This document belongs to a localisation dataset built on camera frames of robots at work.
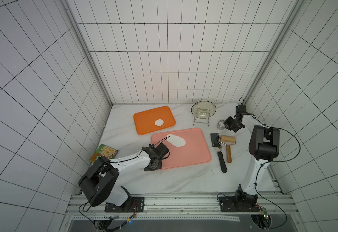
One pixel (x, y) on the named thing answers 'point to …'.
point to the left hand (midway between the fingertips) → (151, 168)
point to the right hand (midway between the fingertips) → (219, 123)
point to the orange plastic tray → (145, 122)
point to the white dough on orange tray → (159, 122)
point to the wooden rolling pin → (228, 140)
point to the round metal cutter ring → (220, 125)
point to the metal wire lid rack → (202, 116)
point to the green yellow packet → (104, 150)
